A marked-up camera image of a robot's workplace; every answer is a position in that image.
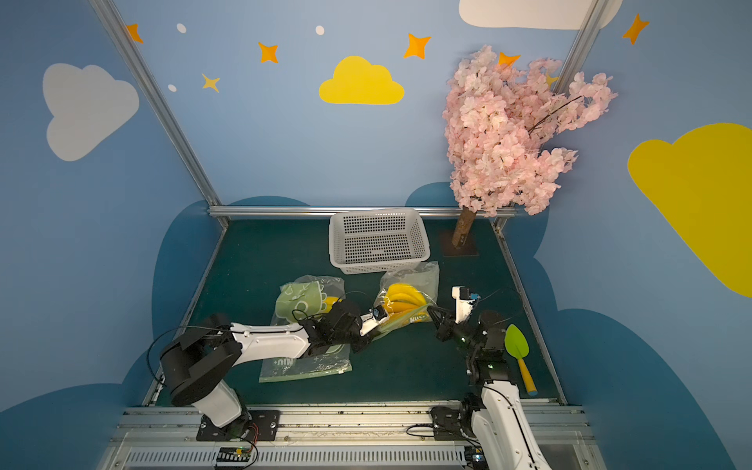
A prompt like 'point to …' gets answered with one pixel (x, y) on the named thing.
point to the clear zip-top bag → (424, 276)
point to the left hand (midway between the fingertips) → (378, 324)
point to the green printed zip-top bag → (302, 300)
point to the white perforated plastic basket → (363, 242)
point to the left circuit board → (239, 453)
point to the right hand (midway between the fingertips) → (434, 306)
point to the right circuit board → (474, 454)
